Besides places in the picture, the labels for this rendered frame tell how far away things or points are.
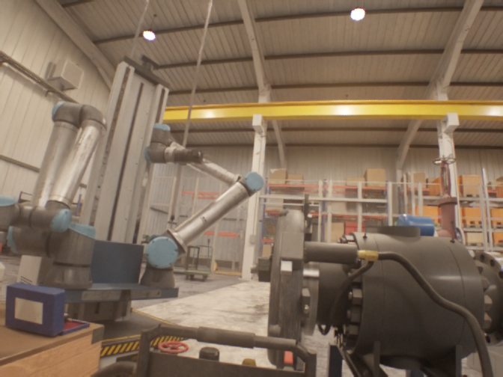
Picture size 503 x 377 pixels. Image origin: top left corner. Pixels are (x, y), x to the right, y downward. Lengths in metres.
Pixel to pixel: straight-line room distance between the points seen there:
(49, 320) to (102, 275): 0.73
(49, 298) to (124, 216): 0.92
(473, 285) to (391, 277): 0.34
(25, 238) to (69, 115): 0.59
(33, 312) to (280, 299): 0.77
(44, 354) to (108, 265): 0.80
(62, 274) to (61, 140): 0.60
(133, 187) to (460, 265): 1.70
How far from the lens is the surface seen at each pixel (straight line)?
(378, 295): 1.26
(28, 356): 0.86
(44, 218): 1.27
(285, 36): 10.20
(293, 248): 1.04
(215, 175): 1.70
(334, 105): 9.74
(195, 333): 0.67
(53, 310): 0.90
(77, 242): 1.38
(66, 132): 1.56
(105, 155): 1.66
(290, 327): 1.15
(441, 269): 1.39
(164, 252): 1.43
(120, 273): 1.66
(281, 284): 1.12
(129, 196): 1.76
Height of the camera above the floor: 0.73
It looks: 14 degrees up
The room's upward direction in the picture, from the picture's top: 5 degrees clockwise
